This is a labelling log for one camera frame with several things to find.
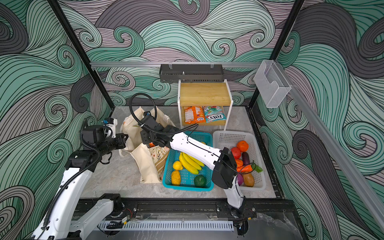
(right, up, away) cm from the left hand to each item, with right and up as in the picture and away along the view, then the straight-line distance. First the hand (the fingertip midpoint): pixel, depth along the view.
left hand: (128, 134), depth 73 cm
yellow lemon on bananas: (+24, -19, +11) cm, 33 cm away
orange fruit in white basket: (+64, -9, +18) cm, 67 cm away
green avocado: (+36, -25, +5) cm, 45 cm away
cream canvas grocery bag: (+13, -11, -6) cm, 18 cm away
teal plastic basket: (+28, -24, +14) cm, 39 cm away
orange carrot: (+12, -5, 0) cm, 13 cm away
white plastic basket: (+52, -6, +22) cm, 57 cm away
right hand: (+8, 0, +3) cm, 9 cm away
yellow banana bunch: (+32, -19, +13) cm, 39 cm away
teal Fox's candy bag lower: (+46, +11, +19) cm, 51 cm away
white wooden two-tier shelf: (+38, +17, +5) cm, 42 cm away
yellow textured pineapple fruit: (+23, -24, +7) cm, 34 cm away
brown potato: (+62, -25, +5) cm, 67 cm away
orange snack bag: (+34, +11, +19) cm, 40 cm away
